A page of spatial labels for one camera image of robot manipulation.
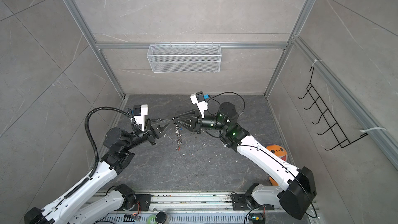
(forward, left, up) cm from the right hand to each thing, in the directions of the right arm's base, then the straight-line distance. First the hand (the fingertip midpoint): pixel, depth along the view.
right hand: (177, 120), depth 58 cm
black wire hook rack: (-6, -66, -8) cm, 66 cm away
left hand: (-1, +2, +2) cm, 3 cm away
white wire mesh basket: (+57, +2, -10) cm, 58 cm away
